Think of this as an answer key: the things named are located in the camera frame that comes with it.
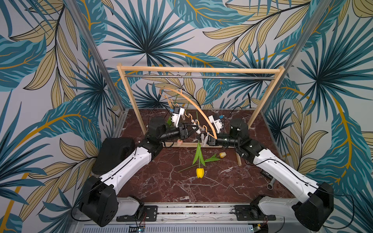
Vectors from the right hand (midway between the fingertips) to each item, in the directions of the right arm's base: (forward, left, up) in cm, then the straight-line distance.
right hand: (197, 137), depth 68 cm
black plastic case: (+7, +52, -25) cm, 58 cm away
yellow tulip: (-8, -1, -5) cm, 9 cm away
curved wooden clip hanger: (+51, +4, -17) cm, 54 cm away
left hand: (+3, 0, +2) cm, 4 cm away
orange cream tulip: (+3, -12, -29) cm, 32 cm away
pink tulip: (+7, +9, -15) cm, 19 cm away
